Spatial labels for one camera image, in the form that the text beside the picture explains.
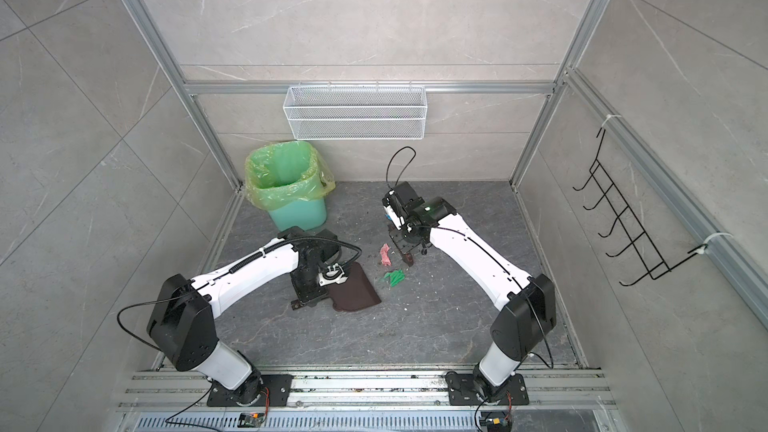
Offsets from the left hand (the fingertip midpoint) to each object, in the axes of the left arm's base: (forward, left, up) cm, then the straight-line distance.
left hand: (311, 291), depth 81 cm
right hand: (+12, -27, +10) cm, 31 cm away
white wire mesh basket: (+55, -12, +21) cm, 60 cm away
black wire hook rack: (-3, -78, +23) cm, 81 cm away
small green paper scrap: (+7, -24, -8) cm, 27 cm away
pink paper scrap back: (+16, -21, -8) cm, 27 cm away
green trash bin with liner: (+43, +13, +1) cm, 45 cm away
